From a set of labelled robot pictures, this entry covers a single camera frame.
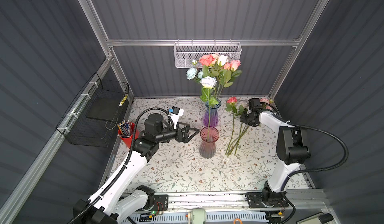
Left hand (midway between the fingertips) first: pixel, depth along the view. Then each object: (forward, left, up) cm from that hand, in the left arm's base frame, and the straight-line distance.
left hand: (194, 128), depth 68 cm
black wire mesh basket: (+8, +50, -1) cm, 50 cm away
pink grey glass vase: (+3, -9, -27) cm, 29 cm away
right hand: (+19, -35, -22) cm, 46 cm away
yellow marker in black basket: (+20, +38, -1) cm, 43 cm away
